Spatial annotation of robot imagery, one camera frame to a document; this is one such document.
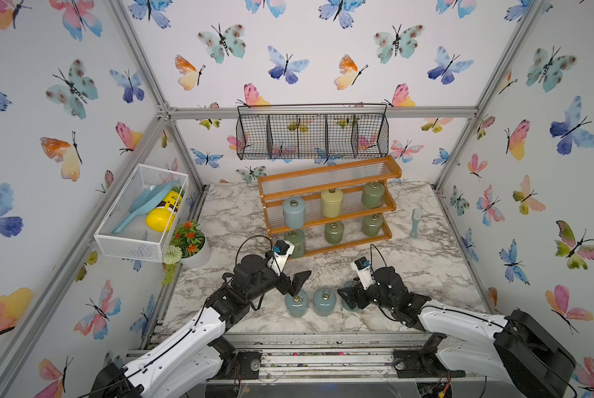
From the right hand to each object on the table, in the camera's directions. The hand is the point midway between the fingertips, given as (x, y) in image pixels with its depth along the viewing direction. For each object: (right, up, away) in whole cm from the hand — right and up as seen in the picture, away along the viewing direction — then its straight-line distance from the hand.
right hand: (349, 283), depth 84 cm
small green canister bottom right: (+11, +19, +13) cm, 25 cm away
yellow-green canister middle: (-5, +27, +1) cm, 28 cm away
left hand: (-16, +9, -8) cm, 20 cm away
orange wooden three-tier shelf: (+3, +38, +21) cm, 44 cm away
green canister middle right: (+9, +30, +5) cm, 32 cm away
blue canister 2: (-17, -5, -5) cm, 19 cm away
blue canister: (-18, +24, -1) cm, 30 cm away
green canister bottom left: (-17, +14, +7) cm, 24 cm away
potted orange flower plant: (-54, +12, +1) cm, 56 cm away
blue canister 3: (-8, -4, -5) cm, 11 cm away
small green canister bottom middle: (-4, +17, +10) cm, 20 cm away
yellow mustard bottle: (-54, +23, -15) cm, 60 cm away
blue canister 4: (0, 0, -2) cm, 2 cm away
